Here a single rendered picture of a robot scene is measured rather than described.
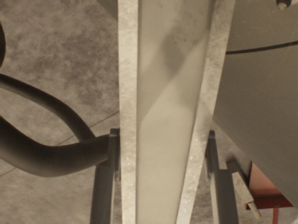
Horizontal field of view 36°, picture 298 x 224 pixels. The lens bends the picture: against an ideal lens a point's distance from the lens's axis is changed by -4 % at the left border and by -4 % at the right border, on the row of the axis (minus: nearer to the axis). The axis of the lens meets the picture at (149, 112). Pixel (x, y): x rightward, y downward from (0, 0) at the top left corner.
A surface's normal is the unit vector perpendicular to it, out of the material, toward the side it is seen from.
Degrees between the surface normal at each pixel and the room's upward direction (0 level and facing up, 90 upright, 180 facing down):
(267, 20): 33
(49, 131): 0
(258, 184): 0
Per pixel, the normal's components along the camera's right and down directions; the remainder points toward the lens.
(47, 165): 0.80, 0.19
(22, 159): 0.37, 0.52
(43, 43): 0.06, 0.63
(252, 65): -0.44, 0.81
